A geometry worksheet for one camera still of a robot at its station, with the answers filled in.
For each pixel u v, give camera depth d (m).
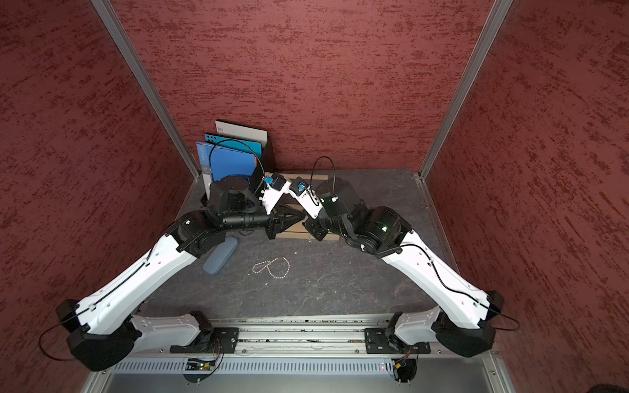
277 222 0.53
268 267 0.90
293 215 0.60
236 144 0.90
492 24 0.73
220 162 0.90
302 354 0.74
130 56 0.80
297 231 0.61
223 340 0.74
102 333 0.39
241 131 0.98
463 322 0.37
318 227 0.53
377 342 0.74
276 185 0.52
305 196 0.49
